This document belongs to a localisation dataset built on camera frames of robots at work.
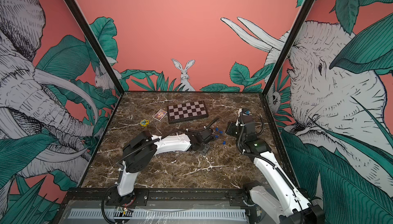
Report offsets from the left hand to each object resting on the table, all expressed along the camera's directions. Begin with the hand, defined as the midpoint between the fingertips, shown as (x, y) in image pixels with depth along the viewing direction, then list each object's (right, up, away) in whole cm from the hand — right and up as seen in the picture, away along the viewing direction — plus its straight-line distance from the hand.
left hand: (206, 145), depth 91 cm
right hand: (+11, +17, -13) cm, 24 cm away
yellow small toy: (-42, +13, +10) cm, 44 cm away
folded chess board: (-14, +20, +13) cm, 28 cm away
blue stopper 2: (+10, +7, +9) cm, 15 cm away
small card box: (-32, +18, +13) cm, 39 cm away
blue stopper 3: (+11, +1, +2) cm, 11 cm away
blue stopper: (+8, +8, +10) cm, 15 cm away
